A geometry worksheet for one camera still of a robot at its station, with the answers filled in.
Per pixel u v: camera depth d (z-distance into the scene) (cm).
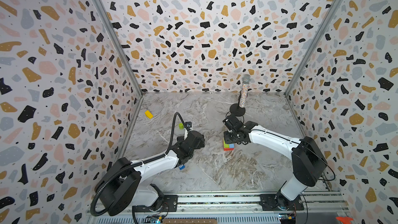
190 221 67
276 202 66
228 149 92
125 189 41
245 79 85
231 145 90
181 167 84
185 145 66
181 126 75
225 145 90
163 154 55
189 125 76
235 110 113
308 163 45
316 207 75
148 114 106
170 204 74
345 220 70
